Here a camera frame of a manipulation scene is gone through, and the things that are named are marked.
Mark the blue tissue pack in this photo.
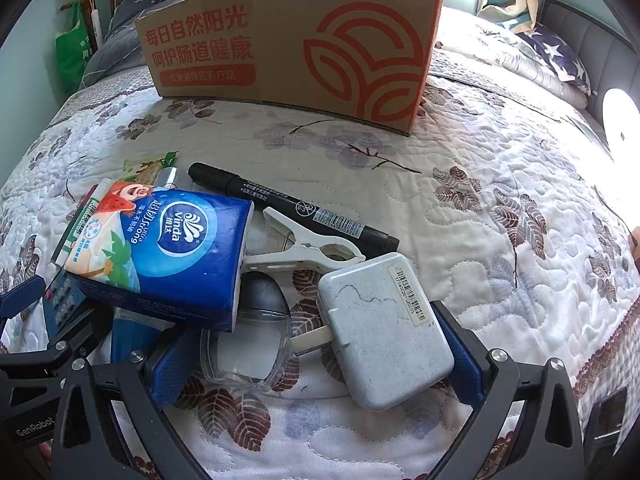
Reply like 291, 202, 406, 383
64, 179, 254, 334

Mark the clear bottle grey cap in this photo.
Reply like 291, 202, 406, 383
200, 272, 292, 394

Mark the white green glue stick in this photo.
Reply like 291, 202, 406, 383
50, 183, 112, 267

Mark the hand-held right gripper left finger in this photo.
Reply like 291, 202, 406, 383
50, 327, 203, 480

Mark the grey padded headboard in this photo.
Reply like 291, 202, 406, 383
537, 0, 640, 111

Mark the green plastic bag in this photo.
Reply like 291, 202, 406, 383
54, 1, 96, 95

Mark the brown cardboard box orange print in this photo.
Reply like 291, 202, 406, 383
134, 0, 446, 137

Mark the navy star print pillow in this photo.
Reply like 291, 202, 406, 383
515, 29, 593, 97

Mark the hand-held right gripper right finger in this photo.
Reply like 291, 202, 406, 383
429, 300, 587, 480

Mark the green white snack packet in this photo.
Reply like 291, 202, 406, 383
122, 151, 180, 187

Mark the black marker pen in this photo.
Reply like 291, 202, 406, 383
187, 162, 401, 262

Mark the floral quilted bedspread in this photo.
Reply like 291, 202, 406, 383
0, 5, 640, 480

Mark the dark framed panel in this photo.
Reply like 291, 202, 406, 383
591, 386, 630, 461

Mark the dark remote control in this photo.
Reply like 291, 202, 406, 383
44, 269, 93, 331

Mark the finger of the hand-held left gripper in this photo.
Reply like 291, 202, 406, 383
0, 274, 47, 322
0, 305, 113, 396

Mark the white plastic clothespin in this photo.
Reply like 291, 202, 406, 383
242, 206, 367, 277

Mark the white power adapter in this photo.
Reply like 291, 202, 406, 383
290, 253, 456, 412

